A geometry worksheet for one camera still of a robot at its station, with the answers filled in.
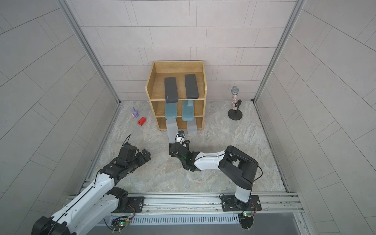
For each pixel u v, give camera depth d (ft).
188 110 2.92
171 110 2.90
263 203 2.36
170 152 2.18
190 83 2.83
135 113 3.44
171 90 2.60
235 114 3.53
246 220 2.25
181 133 2.46
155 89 2.67
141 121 3.37
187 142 2.37
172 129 2.92
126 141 3.19
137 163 2.36
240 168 1.49
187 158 2.15
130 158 2.10
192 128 3.14
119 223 2.23
